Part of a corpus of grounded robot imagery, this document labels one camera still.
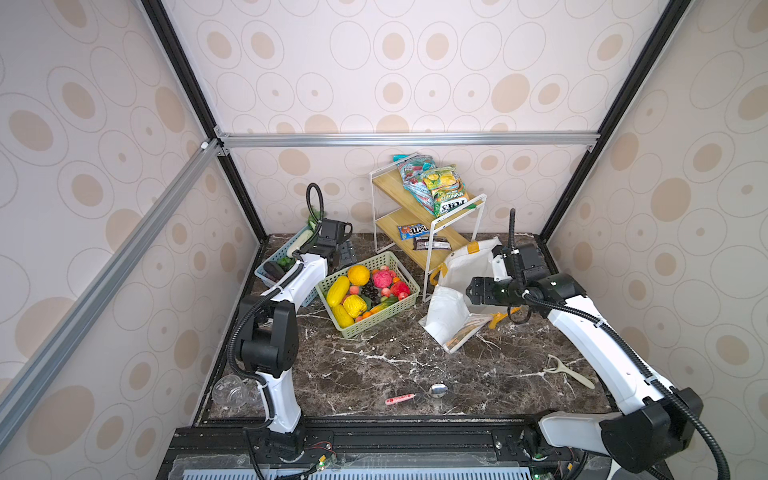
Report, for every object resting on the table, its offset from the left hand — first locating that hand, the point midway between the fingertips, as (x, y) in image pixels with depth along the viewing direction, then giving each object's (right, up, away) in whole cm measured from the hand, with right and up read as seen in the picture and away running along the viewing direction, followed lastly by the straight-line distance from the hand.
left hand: (344, 246), depth 94 cm
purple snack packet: (+31, +1, 0) cm, 31 cm away
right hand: (+39, -13, -15) cm, 43 cm away
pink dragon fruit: (+12, -10, +6) cm, 17 cm away
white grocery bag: (+32, -21, -9) cm, 39 cm away
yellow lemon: (+4, -18, -2) cm, 19 cm away
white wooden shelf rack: (+19, +8, +8) cm, 22 cm away
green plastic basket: (+17, -17, 0) cm, 24 cm away
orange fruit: (+4, -9, +3) cm, 11 cm away
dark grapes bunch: (+9, -15, +6) cm, 18 cm away
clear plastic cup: (-28, -41, -13) cm, 51 cm away
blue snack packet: (+20, +5, +4) cm, 21 cm away
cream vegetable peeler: (+63, -35, -7) cm, 72 cm away
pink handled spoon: (+27, -40, -14) cm, 50 cm away
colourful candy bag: (+22, +23, -5) cm, 32 cm away
